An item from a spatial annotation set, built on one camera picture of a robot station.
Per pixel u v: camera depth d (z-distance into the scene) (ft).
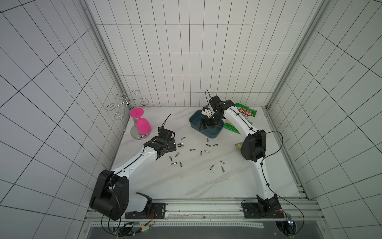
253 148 1.94
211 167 2.87
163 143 2.12
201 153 3.10
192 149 3.11
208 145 3.21
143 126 2.86
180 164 2.92
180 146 3.19
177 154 3.03
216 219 2.34
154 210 2.37
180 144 3.21
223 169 2.86
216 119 2.66
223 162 2.95
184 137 3.30
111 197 1.34
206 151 3.11
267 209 2.09
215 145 3.20
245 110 3.86
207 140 3.29
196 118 3.61
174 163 2.93
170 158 3.01
